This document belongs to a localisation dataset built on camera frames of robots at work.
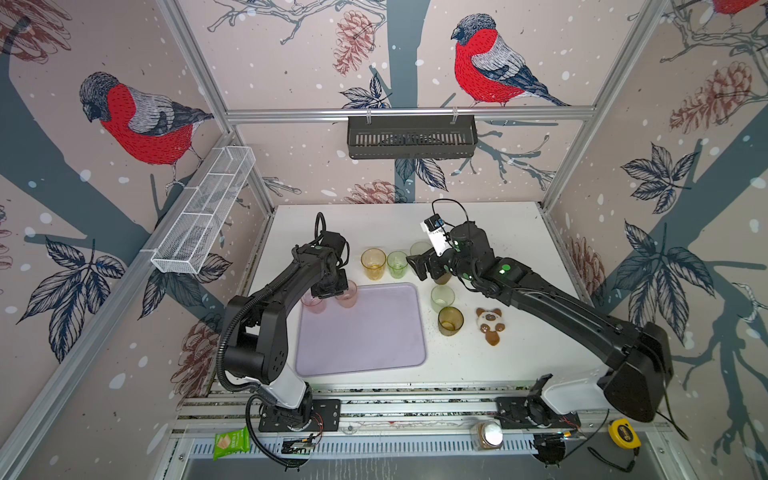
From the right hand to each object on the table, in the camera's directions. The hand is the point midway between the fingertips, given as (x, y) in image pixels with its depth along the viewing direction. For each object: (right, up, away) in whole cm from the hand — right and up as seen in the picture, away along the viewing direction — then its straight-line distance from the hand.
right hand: (418, 252), depth 77 cm
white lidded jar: (+14, -38, -16) cm, 43 cm away
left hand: (-24, -13, +11) cm, 29 cm away
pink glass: (-31, -17, +14) cm, 38 cm away
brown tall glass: (+10, -10, +19) cm, 23 cm away
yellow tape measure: (+48, -42, -9) cm, 64 cm away
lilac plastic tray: (-10, -25, +11) cm, 29 cm away
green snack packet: (-46, -45, -8) cm, 65 cm away
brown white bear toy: (+23, -22, +10) cm, 33 cm away
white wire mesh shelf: (-58, +2, -6) cm, 58 cm away
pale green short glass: (+9, -16, +17) cm, 25 cm away
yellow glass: (-14, -5, +26) cm, 30 cm away
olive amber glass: (+11, -21, +11) cm, 26 cm away
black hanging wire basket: (-13, +40, +29) cm, 51 cm away
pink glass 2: (-20, -15, +14) cm, 29 cm away
